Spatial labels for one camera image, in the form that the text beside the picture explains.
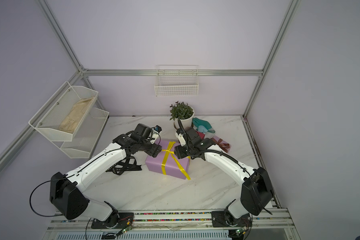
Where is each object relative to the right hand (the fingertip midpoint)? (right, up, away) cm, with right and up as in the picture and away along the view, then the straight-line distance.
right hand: (181, 151), depth 83 cm
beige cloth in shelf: (-58, +16, -6) cm, 60 cm away
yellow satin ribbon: (-8, 0, +1) cm, 8 cm away
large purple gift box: (-8, -6, -3) cm, 10 cm away
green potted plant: (0, +25, +16) cm, 29 cm away
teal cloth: (+16, +15, +31) cm, 38 cm away
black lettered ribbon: (-33, -9, +9) cm, 35 cm away
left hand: (-15, +3, -1) cm, 16 cm away
